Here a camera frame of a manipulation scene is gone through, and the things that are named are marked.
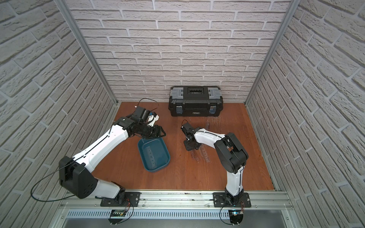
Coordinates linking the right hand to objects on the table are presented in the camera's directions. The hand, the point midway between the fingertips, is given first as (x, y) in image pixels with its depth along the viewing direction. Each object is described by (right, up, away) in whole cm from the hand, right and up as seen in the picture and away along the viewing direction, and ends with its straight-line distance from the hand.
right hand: (192, 146), depth 95 cm
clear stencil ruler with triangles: (-27, -8, -7) cm, 29 cm away
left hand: (-17, +11, -16) cm, 26 cm away
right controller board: (+21, -31, -24) cm, 45 cm away
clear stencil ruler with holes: (+7, -4, -4) cm, 9 cm away
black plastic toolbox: (+2, +31, +3) cm, 31 cm away
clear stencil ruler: (+12, +13, +11) cm, 21 cm away
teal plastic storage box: (-26, -4, -4) cm, 26 cm away
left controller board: (-41, -30, -22) cm, 55 cm away
